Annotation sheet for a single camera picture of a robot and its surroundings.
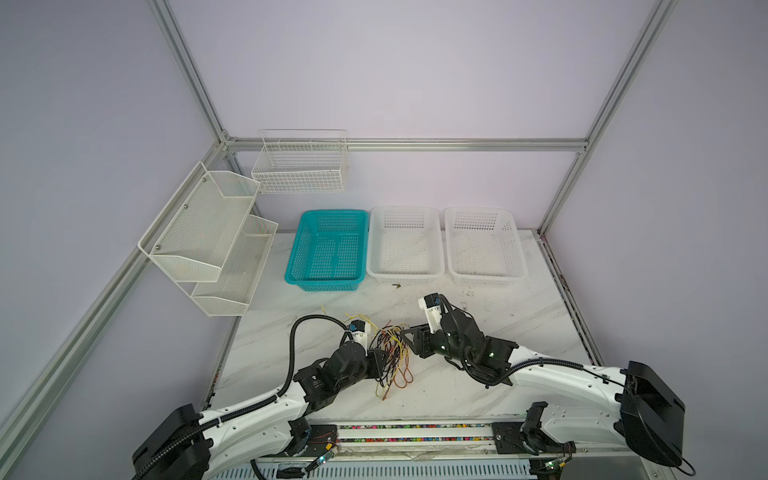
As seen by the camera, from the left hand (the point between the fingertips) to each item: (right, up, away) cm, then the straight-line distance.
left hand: (388, 356), depth 80 cm
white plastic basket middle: (+6, +32, +37) cm, 49 cm away
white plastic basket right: (+38, +31, +38) cm, 62 cm away
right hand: (+4, +7, -4) cm, 9 cm away
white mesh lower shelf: (-48, +16, +8) cm, 51 cm away
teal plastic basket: (-23, +30, +35) cm, 51 cm away
